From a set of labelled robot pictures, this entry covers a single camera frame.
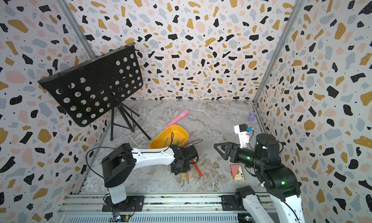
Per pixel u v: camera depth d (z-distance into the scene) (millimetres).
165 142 971
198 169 856
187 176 834
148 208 732
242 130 535
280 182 385
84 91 595
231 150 506
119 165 484
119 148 492
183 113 1096
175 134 1026
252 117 1067
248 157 487
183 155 638
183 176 830
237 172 834
